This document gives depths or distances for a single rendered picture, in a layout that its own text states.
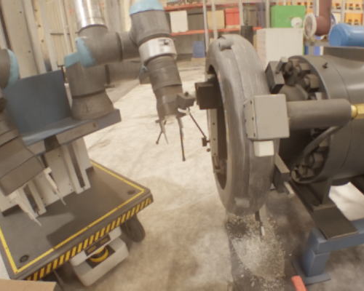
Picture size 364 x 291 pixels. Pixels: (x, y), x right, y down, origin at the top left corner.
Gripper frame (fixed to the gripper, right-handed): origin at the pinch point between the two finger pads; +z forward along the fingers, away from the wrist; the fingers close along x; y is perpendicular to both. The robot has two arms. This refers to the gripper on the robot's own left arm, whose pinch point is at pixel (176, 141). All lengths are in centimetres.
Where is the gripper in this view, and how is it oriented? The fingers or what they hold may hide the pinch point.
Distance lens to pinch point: 59.0
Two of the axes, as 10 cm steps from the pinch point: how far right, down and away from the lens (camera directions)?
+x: 7.7, -2.3, 5.9
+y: 5.8, -1.3, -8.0
